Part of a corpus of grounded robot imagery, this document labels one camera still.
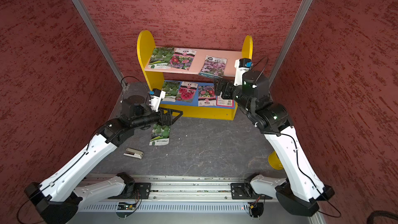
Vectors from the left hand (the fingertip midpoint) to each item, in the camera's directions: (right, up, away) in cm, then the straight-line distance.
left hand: (175, 115), depth 67 cm
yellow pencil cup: (+51, -26, +14) cm, 59 cm away
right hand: (+20, +13, -7) cm, 25 cm away
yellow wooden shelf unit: (-2, +23, +54) cm, 59 cm away
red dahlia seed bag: (+2, +12, +30) cm, 33 cm away
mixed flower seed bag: (+15, +9, +27) cm, 32 cm away
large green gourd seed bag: (-14, -15, +25) cm, 32 cm away
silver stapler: (-27, -22, +16) cm, 39 cm away
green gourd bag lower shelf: (-8, +14, +30) cm, 34 cm away
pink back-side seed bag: (+26, +5, +25) cm, 36 cm away
